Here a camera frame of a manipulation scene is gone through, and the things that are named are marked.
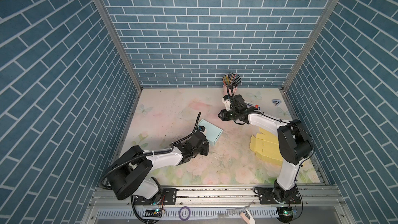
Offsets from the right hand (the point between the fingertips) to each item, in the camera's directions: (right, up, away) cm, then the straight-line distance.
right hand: (218, 113), depth 95 cm
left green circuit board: (-31, -44, -24) cm, 59 cm away
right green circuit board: (+29, -45, -24) cm, 59 cm away
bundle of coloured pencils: (+11, +23, +15) cm, 30 cm away
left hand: (-5, -18, -7) cm, 20 cm away
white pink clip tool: (+10, -44, -27) cm, 52 cm away
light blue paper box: (-4, -11, 0) cm, 12 cm away
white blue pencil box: (+23, +5, +16) cm, 29 cm away
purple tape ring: (-15, -43, -25) cm, 52 cm away
